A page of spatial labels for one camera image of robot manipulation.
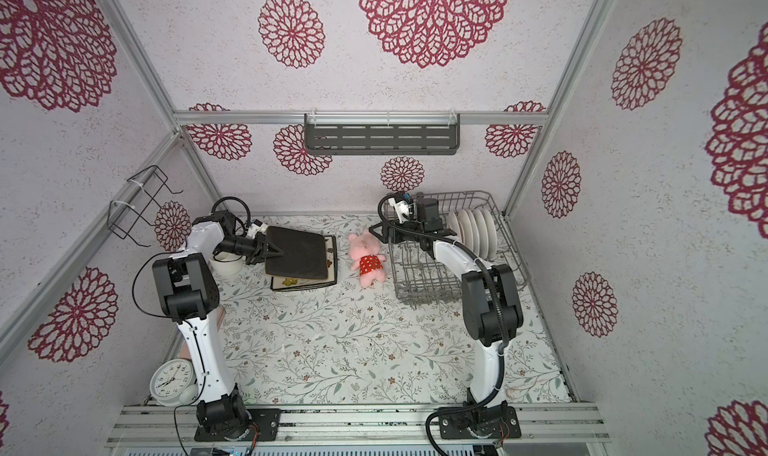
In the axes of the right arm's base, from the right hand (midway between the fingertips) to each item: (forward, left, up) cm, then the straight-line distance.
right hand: (379, 222), depth 91 cm
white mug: (-14, +44, -3) cm, 46 cm away
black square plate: (-2, +26, -15) cm, 30 cm away
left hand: (-6, +32, -11) cm, 35 cm away
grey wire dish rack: (-6, -13, -21) cm, 26 cm away
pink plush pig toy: (0, +5, -12) cm, 13 cm away
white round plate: (+2, -31, -5) cm, 32 cm away
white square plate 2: (-13, +25, -17) cm, 33 cm away
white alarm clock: (-44, +51, -15) cm, 69 cm away
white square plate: (-12, +31, -16) cm, 37 cm away
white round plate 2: (+1, -36, -6) cm, 36 cm away
